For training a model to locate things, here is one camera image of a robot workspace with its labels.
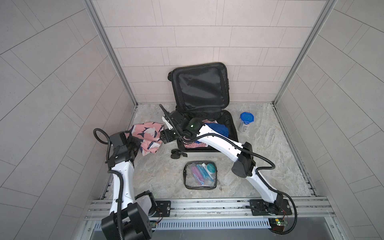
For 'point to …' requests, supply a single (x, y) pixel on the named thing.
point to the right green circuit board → (277, 224)
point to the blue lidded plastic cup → (246, 118)
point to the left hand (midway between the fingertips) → (142, 135)
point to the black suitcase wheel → (176, 154)
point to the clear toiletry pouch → (200, 175)
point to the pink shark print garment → (150, 134)
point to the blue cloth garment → (217, 128)
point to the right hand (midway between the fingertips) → (163, 137)
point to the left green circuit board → (153, 223)
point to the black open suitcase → (202, 91)
